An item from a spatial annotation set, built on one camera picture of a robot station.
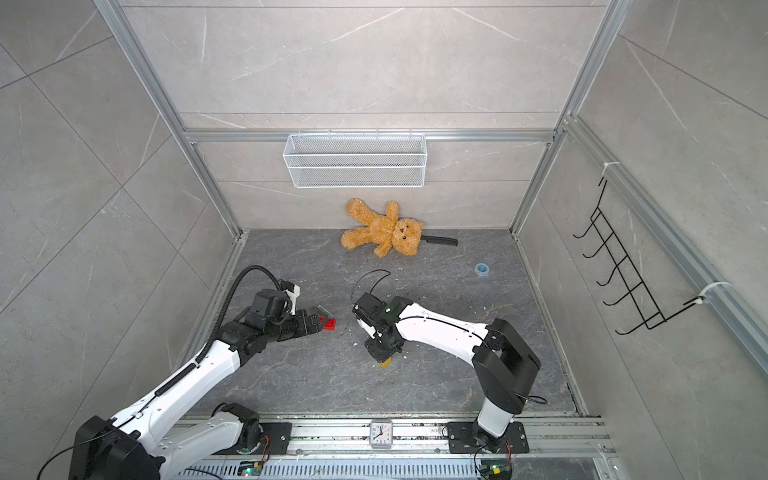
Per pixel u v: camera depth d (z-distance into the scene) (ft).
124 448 1.25
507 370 1.45
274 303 2.05
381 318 1.98
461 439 2.40
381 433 2.40
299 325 2.35
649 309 2.02
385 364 2.81
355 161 3.30
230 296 1.94
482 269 3.52
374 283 3.52
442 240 3.86
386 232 3.63
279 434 2.40
